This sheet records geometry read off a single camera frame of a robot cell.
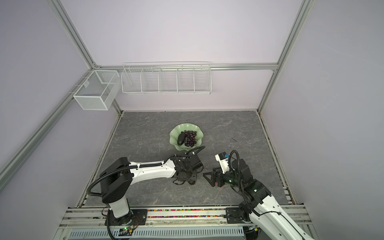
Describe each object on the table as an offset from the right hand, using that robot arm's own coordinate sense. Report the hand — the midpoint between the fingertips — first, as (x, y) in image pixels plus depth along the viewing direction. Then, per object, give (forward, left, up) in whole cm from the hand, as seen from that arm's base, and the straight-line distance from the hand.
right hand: (209, 173), depth 74 cm
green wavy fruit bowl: (+33, +21, -9) cm, 41 cm away
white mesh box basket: (+50, +72, +13) cm, 89 cm away
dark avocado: (+28, +18, -10) cm, 35 cm away
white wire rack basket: (+57, +26, +18) cm, 65 cm away
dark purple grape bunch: (+26, +11, -8) cm, 29 cm away
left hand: (+1, +9, -11) cm, 14 cm away
